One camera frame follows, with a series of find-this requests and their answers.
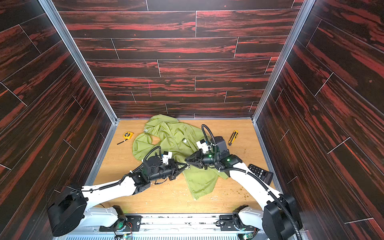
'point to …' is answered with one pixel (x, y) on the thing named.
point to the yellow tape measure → (127, 135)
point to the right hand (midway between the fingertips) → (187, 159)
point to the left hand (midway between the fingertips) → (189, 166)
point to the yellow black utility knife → (233, 137)
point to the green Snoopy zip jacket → (184, 141)
